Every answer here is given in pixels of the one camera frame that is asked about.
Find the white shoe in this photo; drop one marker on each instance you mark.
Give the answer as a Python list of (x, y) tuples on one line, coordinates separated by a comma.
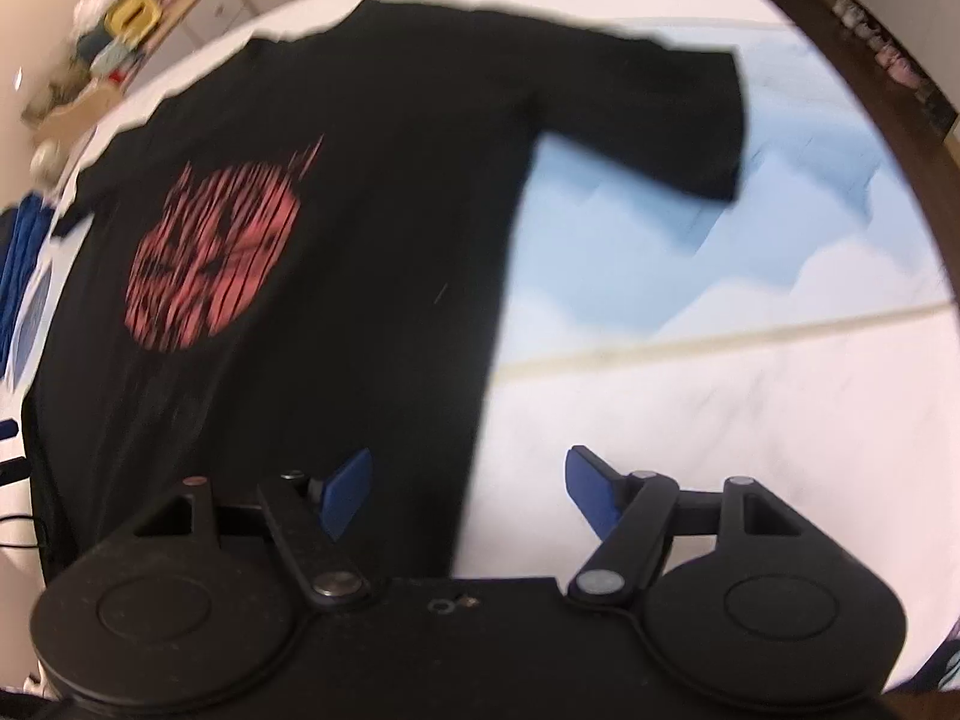
[(868, 30), (847, 13)]

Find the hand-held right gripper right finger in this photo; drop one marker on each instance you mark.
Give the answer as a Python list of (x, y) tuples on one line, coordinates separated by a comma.
[(592, 491)]

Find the wooden sideboard white drawers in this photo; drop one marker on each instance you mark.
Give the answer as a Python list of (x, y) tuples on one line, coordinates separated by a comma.
[(217, 7)]

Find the black t-shirt red print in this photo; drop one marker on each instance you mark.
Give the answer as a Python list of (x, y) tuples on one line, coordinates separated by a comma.
[(360, 330)]

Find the folded blue garment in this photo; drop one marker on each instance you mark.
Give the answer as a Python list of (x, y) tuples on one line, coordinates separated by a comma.
[(22, 255)]

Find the teal pot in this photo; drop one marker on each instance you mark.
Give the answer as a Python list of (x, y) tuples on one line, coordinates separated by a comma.
[(105, 54)]

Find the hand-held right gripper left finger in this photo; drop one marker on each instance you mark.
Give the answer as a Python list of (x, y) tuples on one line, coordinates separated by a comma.
[(346, 495)]

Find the pale round appliance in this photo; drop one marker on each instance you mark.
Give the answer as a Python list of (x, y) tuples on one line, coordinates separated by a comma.
[(46, 159)]

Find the yellow container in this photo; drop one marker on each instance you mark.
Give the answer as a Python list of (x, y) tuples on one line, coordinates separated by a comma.
[(135, 15)]

